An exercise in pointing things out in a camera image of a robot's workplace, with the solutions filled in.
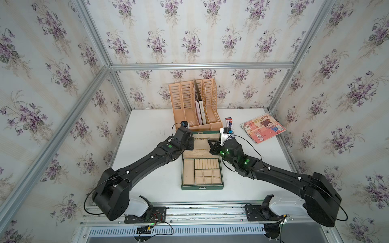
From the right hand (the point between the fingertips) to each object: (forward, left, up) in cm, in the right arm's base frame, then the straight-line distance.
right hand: (209, 141), depth 79 cm
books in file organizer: (+20, +5, +7) cm, 22 cm away
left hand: (+2, +9, -4) cm, 10 cm away
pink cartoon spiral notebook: (+24, -41, -19) cm, 51 cm away
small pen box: (+28, -17, -19) cm, 38 cm away
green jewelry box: (-10, +4, -14) cm, 18 cm away
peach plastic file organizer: (+44, +18, -6) cm, 48 cm away
